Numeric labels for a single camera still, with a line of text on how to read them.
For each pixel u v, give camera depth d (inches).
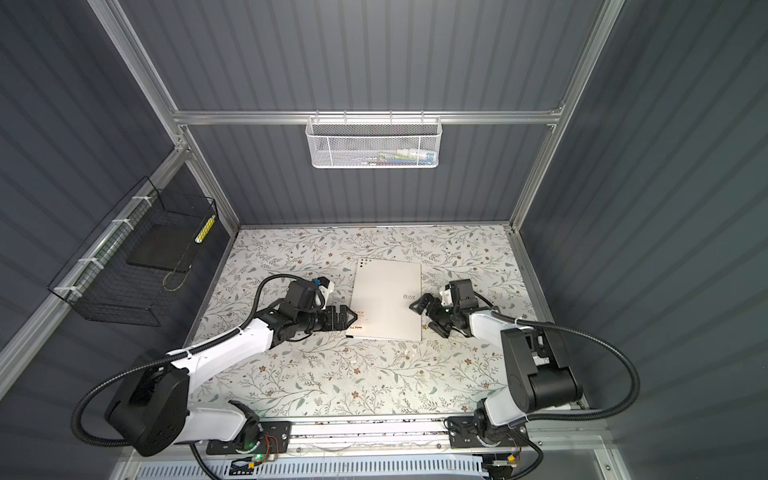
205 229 32.2
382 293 38.9
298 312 26.3
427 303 33.2
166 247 29.8
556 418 19.4
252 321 23.2
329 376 33.1
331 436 29.7
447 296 34.8
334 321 29.7
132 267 28.8
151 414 16.4
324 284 31.3
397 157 36.6
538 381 17.6
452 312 31.0
